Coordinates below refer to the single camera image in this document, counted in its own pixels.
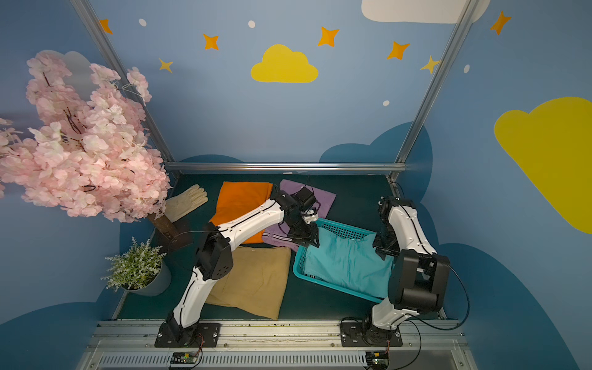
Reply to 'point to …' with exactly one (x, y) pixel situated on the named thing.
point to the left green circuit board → (184, 357)
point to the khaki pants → (257, 282)
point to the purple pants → (277, 236)
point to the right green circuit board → (377, 360)
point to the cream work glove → (190, 200)
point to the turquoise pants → (356, 264)
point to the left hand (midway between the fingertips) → (315, 241)
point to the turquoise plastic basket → (346, 230)
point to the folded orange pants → (235, 197)
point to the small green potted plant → (140, 270)
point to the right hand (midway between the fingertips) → (393, 256)
